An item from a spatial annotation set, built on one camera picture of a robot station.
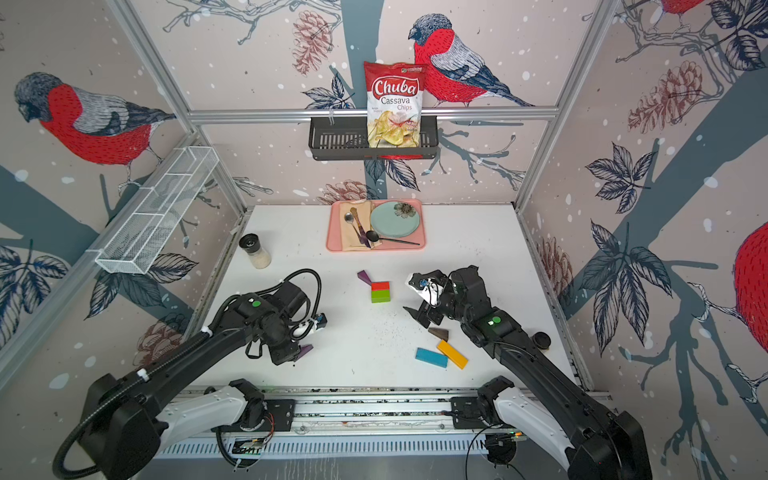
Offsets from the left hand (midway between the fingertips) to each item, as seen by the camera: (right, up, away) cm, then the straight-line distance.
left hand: (295, 340), depth 79 cm
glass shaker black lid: (-20, +25, +17) cm, 36 cm away
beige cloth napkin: (+10, +26, +31) cm, 42 cm away
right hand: (+33, +15, -1) cm, 36 cm away
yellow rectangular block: (+44, -6, +4) cm, 44 cm away
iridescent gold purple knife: (+14, +30, +34) cm, 47 cm away
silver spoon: (+9, +35, +36) cm, 51 cm away
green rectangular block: (+22, +8, +16) cm, 29 cm away
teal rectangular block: (+37, -6, +4) cm, 38 cm away
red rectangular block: (+22, +11, +18) cm, 30 cm away
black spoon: (+19, +28, +31) cm, 46 cm away
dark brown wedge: (+41, -1, +7) cm, 41 cm away
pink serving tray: (+4, +25, +31) cm, 40 cm away
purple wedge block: (+16, +14, +20) cm, 29 cm away
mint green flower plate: (+27, +34, +39) cm, 59 cm away
